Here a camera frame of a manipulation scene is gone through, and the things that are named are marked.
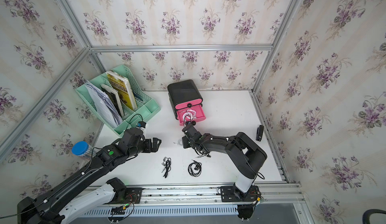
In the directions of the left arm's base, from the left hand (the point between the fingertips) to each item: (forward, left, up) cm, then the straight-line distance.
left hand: (156, 142), depth 77 cm
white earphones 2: (+19, -16, -7) cm, 26 cm away
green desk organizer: (+30, +12, -7) cm, 33 cm away
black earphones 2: (-6, -4, -14) cm, 16 cm away
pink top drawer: (+25, -16, +2) cm, 30 cm away
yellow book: (+34, +25, +6) cm, 42 cm away
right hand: (+7, -15, -13) cm, 21 cm away
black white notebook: (+28, +29, +5) cm, 41 cm away
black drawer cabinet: (+36, -13, +2) cm, 38 cm away
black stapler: (+11, -61, -10) cm, 63 cm away
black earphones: (-9, -20, -14) cm, 26 cm away
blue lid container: (-5, +33, +5) cm, 34 cm away
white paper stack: (+16, +28, +11) cm, 34 cm away
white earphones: (+23, -17, -5) cm, 29 cm away
